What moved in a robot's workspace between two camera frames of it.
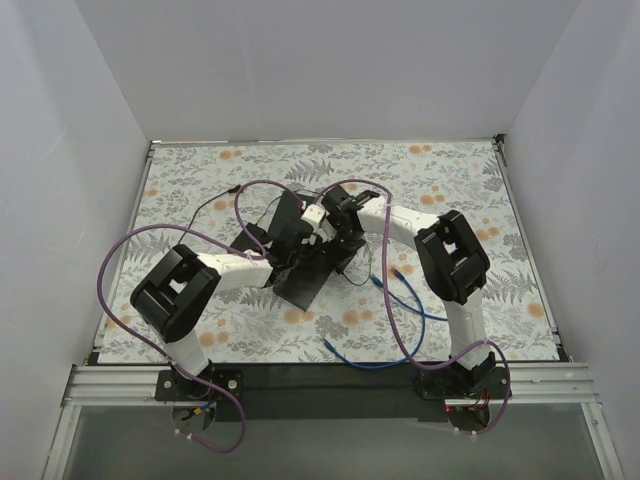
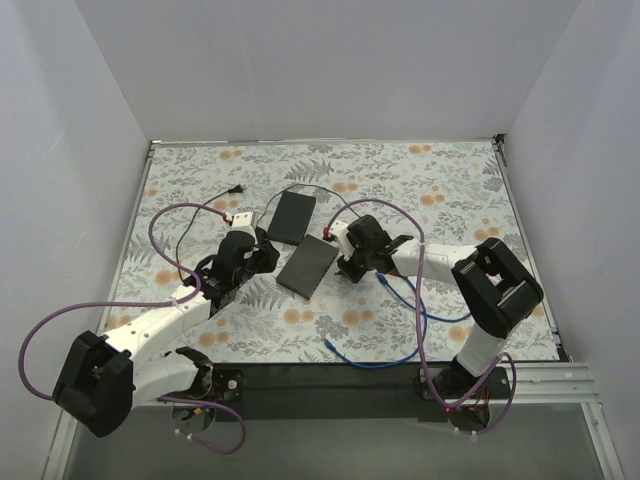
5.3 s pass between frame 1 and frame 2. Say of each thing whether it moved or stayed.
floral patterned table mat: stayed
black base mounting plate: stayed
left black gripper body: moved
